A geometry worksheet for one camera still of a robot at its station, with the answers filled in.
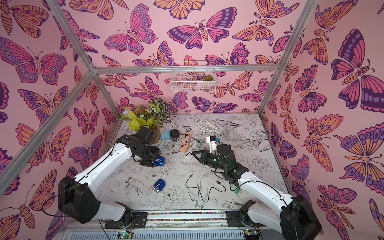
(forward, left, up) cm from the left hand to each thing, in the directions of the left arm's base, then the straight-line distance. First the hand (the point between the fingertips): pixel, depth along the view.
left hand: (163, 155), depth 82 cm
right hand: (-2, -16, +7) cm, 18 cm away
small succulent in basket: (+43, -25, +21) cm, 54 cm away
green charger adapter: (+13, -19, -8) cm, 24 cm away
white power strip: (+6, -13, -11) cm, 18 cm away
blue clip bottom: (-12, +3, -12) cm, 17 cm away
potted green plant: (+23, +6, +9) cm, 25 cm away
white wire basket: (+46, -16, +20) cm, 52 cm away
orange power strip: (+11, -10, -11) cm, 19 cm away
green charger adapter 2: (-13, -38, -11) cm, 42 cm away
